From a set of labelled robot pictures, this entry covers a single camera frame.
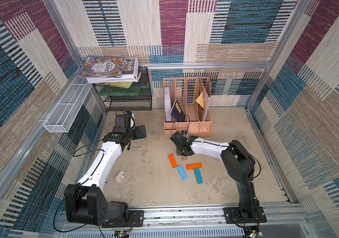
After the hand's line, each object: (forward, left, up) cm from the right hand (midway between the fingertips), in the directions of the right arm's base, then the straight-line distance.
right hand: (181, 149), depth 97 cm
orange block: (-11, -7, -1) cm, 13 cm away
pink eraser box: (-17, +35, +1) cm, 39 cm away
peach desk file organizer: (+30, -5, +10) cm, 32 cm away
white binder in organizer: (+34, +9, +21) cm, 41 cm away
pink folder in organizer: (+40, -18, +22) cm, 49 cm away
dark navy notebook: (+25, +2, +8) cm, 26 cm away
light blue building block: (-15, +1, -1) cm, 15 cm away
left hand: (+2, +25, +19) cm, 31 cm away
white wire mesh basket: (+2, +58, +34) cm, 67 cm away
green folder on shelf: (+31, +43, +24) cm, 58 cm away
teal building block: (-17, -9, -1) cm, 20 cm away
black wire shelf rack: (+40, +29, +5) cm, 50 cm away
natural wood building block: (-6, -2, -1) cm, 6 cm away
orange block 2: (-7, +5, -2) cm, 9 cm away
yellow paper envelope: (+20, -12, +24) cm, 33 cm away
